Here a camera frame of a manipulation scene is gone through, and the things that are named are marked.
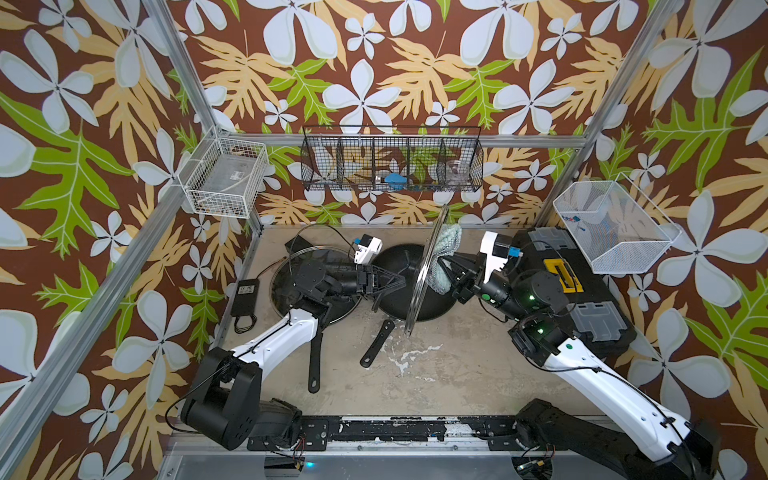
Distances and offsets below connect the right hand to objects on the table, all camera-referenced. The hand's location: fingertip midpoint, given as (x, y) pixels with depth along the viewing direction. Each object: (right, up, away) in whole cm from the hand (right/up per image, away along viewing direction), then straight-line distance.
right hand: (436, 255), depth 58 cm
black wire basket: (-7, +33, +41) cm, 53 cm away
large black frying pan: (-29, -26, +20) cm, 44 cm away
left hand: (-6, -6, +5) cm, 10 cm away
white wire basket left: (-57, +23, +28) cm, 68 cm away
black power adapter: (-57, -14, +41) cm, 71 cm away
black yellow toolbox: (+45, -16, +17) cm, 51 cm away
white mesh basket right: (+55, +8, +24) cm, 60 cm away
